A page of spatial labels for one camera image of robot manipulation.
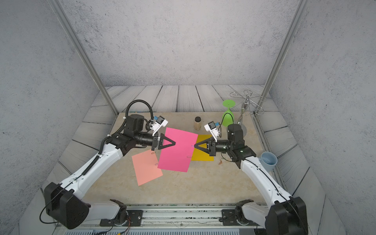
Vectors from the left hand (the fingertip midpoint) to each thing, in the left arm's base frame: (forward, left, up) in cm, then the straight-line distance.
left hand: (174, 145), depth 67 cm
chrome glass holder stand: (+30, -42, -2) cm, 52 cm away
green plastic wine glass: (+27, -31, -10) cm, 42 cm away
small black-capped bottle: (+32, -13, -22) cm, 41 cm away
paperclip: (+6, -26, -30) cm, 40 cm away
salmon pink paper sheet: (+6, +22, -34) cm, 41 cm away
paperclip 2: (-3, -6, -6) cm, 9 cm away
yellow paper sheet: (-3, -11, -5) cm, 13 cm away
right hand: (0, -10, -2) cm, 11 cm away
